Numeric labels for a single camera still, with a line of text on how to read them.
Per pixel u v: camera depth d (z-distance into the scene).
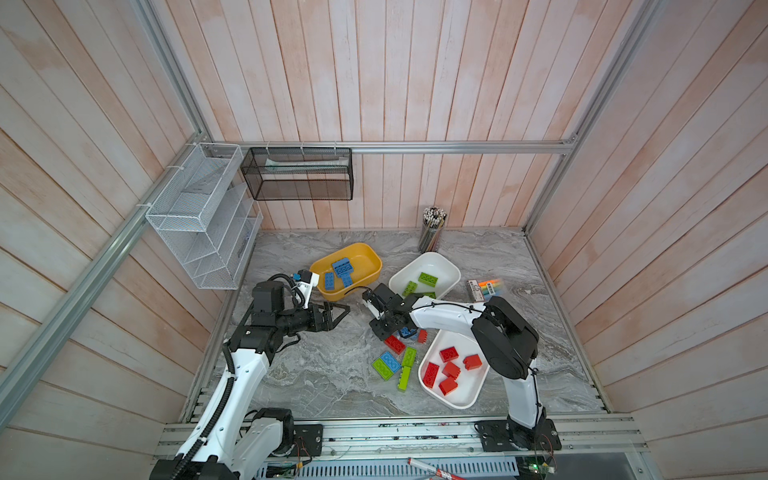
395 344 0.90
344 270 1.06
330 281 1.02
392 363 0.86
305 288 0.69
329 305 0.67
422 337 0.90
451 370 0.84
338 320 0.69
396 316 0.71
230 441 0.41
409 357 0.87
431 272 1.08
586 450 0.73
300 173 1.06
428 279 1.03
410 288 1.01
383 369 0.85
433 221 1.01
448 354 0.86
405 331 0.80
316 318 0.66
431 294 1.00
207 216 0.72
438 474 0.69
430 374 0.83
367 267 1.08
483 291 1.01
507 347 0.52
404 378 0.81
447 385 0.80
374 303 0.76
